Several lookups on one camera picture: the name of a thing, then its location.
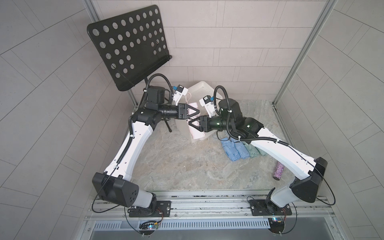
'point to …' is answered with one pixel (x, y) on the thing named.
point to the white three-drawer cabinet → (196, 91)
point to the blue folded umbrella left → (230, 150)
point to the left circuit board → (148, 227)
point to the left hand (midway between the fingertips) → (198, 112)
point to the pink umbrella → (195, 133)
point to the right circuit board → (276, 224)
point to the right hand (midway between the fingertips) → (191, 123)
